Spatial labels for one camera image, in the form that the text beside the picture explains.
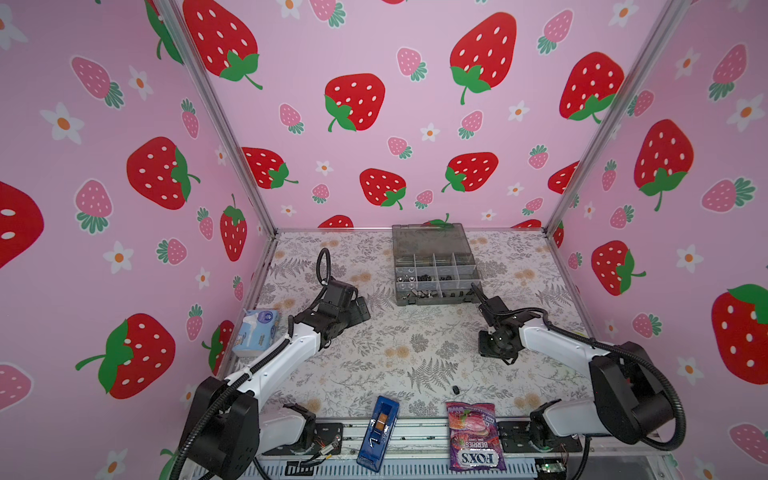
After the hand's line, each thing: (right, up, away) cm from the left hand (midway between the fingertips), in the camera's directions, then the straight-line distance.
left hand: (355, 310), depth 87 cm
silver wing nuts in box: (+23, +3, +14) cm, 27 cm away
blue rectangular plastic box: (+8, -27, -17) cm, 32 cm away
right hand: (+39, -13, +2) cm, 41 cm away
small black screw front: (+29, -21, -5) cm, 36 cm away
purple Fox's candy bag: (+31, -30, -15) cm, 46 cm away
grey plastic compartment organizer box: (+26, +13, +18) cm, 34 cm away
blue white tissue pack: (-29, -6, 0) cm, 30 cm away
